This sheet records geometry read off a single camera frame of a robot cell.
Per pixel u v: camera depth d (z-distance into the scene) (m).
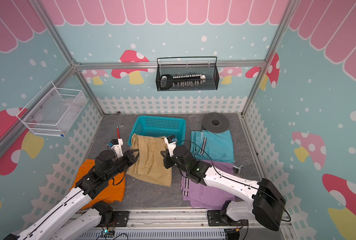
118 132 1.10
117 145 0.68
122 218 0.75
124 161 0.65
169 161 0.66
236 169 0.89
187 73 0.93
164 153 0.72
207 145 1.00
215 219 0.74
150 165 0.75
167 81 0.90
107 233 0.72
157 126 1.09
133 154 0.71
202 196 0.80
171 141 0.64
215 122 1.07
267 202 0.40
